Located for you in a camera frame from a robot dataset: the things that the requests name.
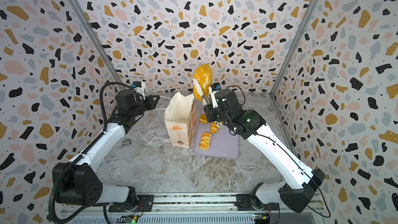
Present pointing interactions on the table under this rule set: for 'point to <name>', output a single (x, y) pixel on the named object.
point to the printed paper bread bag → (180, 116)
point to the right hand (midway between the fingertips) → (204, 104)
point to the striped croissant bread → (214, 127)
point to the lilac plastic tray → (214, 139)
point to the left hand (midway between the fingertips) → (159, 93)
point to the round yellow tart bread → (203, 118)
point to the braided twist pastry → (205, 142)
